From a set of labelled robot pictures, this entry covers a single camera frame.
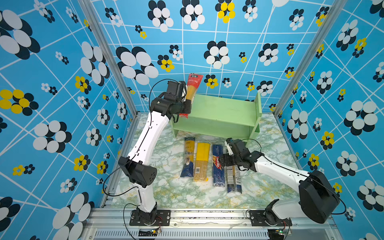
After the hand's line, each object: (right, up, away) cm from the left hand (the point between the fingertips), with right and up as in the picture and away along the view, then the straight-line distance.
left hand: (189, 103), depth 77 cm
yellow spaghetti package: (+7, -34, +14) cm, 38 cm away
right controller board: (+41, -63, -7) cm, 76 cm away
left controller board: (-20, -64, -6) cm, 67 cm away
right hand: (+21, -31, +11) cm, 39 cm away
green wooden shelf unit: (+17, -7, +4) cm, 18 cm away
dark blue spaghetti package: (+16, -38, +10) cm, 42 cm away
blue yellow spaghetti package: (-1, -38, +10) cm, 39 cm away
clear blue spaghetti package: (+25, -44, +5) cm, 51 cm away
